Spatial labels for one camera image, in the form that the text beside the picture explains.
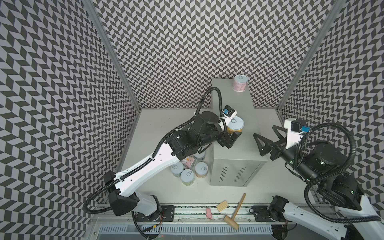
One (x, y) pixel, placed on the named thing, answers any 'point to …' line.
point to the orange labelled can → (201, 169)
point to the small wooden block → (222, 205)
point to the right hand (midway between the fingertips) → (262, 136)
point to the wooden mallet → (231, 221)
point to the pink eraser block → (208, 213)
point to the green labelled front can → (187, 177)
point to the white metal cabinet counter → (238, 165)
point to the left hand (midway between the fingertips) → (232, 128)
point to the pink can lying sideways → (189, 162)
